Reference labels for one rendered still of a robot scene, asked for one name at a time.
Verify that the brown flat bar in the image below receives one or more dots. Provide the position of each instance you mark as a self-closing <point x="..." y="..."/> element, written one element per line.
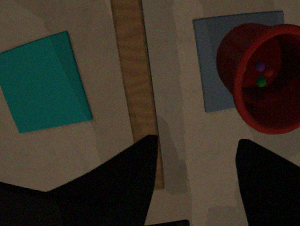
<point x="134" y="60"/>

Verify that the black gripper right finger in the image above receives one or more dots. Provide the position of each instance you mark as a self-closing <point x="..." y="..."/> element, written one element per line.
<point x="269" y="184"/>

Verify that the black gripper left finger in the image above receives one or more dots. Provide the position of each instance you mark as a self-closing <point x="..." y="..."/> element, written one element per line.
<point x="117" y="193"/>

